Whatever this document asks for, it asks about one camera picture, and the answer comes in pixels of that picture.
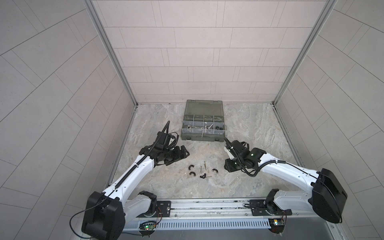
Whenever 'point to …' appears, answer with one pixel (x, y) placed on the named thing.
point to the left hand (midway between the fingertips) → (187, 154)
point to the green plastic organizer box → (203, 120)
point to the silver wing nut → (189, 126)
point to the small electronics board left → (147, 227)
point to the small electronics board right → (277, 225)
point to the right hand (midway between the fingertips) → (224, 168)
